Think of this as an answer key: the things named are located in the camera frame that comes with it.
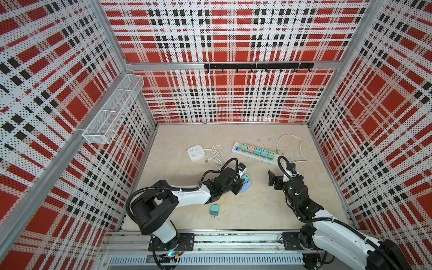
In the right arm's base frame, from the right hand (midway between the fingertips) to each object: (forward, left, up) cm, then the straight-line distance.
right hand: (279, 170), depth 85 cm
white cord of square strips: (+13, +34, -9) cm, 38 cm away
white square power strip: (+17, +46, -8) cm, 50 cm away
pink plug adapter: (+17, +13, -4) cm, 21 cm away
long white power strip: (+20, +21, -9) cm, 31 cm away
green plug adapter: (+19, +17, -5) cm, 25 cm away
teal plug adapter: (+14, +5, -5) cm, 16 cm away
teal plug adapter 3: (-16, +34, -10) cm, 39 cm away
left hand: (-2, +19, -4) cm, 19 cm away
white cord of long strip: (+18, -6, -10) cm, 22 cm away
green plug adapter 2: (+13, +1, -5) cm, 14 cm away
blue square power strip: (-5, +17, -9) cm, 20 cm away
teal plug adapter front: (+16, +9, -5) cm, 19 cm away
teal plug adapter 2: (-2, +17, -4) cm, 18 cm away
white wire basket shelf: (+22, +96, +10) cm, 99 cm away
